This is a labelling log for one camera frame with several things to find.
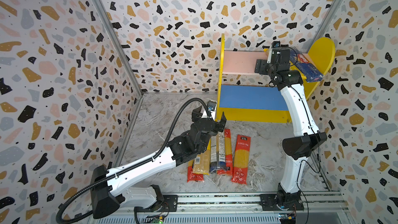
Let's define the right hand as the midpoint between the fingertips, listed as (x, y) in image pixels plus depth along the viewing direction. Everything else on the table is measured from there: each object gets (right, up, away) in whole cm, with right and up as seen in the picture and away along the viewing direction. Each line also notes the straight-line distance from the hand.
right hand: (266, 58), depth 76 cm
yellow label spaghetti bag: (-32, -52, +3) cm, 61 cm away
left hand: (-26, -25, -10) cm, 38 cm away
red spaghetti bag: (-10, -53, +11) cm, 55 cm away
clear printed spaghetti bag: (-24, -48, +5) cm, 54 cm away
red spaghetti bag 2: (-19, -57, +2) cm, 60 cm away
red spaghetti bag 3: (-37, -60, +3) cm, 70 cm away
